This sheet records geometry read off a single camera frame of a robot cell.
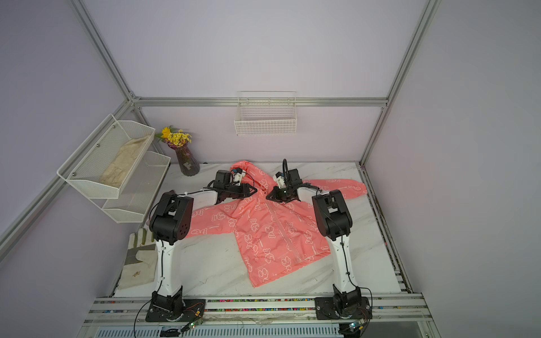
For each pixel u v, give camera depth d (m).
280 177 0.98
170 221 0.59
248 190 0.96
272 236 0.91
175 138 0.98
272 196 0.97
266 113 0.94
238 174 0.97
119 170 0.77
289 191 0.88
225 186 0.87
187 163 1.10
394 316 0.73
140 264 0.84
